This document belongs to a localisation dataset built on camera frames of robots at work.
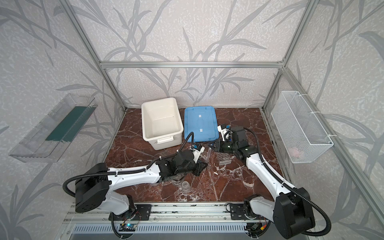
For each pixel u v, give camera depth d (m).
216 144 0.72
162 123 1.12
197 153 0.70
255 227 0.75
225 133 0.72
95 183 0.47
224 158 0.92
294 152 0.72
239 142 0.63
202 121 1.13
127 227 0.72
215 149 0.73
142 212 0.73
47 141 0.64
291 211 0.39
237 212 0.74
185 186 0.74
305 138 0.60
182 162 0.60
